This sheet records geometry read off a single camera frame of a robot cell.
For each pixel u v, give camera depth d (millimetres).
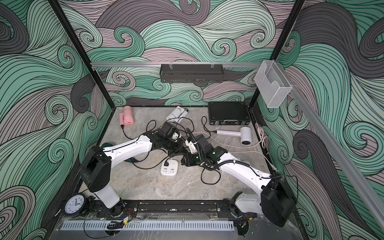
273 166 902
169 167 854
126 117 1099
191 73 950
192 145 733
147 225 697
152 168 877
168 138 718
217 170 873
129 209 727
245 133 974
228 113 1233
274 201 393
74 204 728
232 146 974
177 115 1097
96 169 448
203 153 608
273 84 782
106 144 926
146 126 1076
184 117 1138
